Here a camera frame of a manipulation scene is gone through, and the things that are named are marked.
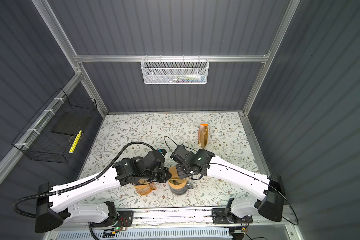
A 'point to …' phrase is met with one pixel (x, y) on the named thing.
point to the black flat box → (71, 123)
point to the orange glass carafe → (144, 187)
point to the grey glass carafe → (189, 186)
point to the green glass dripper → (174, 182)
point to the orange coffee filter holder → (203, 135)
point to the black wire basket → (51, 134)
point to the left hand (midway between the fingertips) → (173, 176)
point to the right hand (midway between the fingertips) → (182, 172)
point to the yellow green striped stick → (74, 144)
